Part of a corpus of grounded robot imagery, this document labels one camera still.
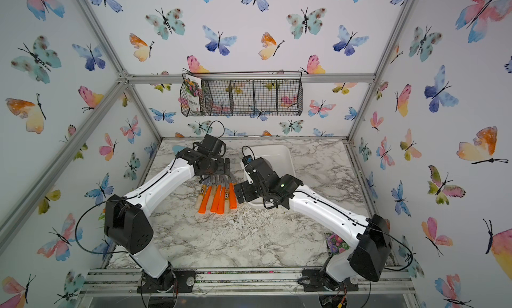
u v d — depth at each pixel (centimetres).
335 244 82
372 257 39
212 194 96
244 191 66
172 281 72
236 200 94
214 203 93
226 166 80
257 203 66
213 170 77
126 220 45
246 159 66
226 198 94
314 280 74
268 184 55
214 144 67
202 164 61
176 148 117
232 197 95
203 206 91
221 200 94
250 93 98
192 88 89
